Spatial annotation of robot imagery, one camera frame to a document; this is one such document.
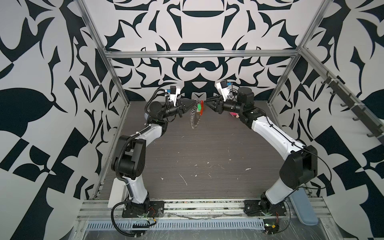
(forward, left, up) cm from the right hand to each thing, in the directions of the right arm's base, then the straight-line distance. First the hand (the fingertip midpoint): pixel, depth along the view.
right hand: (206, 100), depth 73 cm
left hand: (0, +5, +1) cm, 5 cm away
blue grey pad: (-41, -46, -34) cm, 70 cm away
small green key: (0, +3, -4) cm, 5 cm away
